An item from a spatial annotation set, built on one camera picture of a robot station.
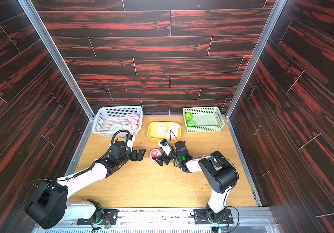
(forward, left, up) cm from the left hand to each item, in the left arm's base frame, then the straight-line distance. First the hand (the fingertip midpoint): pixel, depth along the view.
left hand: (140, 149), depth 87 cm
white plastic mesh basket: (+32, +33, -9) cm, 47 cm away
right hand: (+2, -11, -4) cm, 12 cm away
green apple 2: (+26, -33, -5) cm, 43 cm away
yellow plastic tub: (+20, -5, -10) cm, 23 cm away
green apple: (+34, -32, -5) cm, 47 cm away
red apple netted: (0, -8, -5) cm, 9 cm away
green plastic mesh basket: (+35, -48, -9) cm, 60 cm away
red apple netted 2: (+22, +12, -4) cm, 25 cm away
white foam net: (+20, -11, -5) cm, 24 cm away
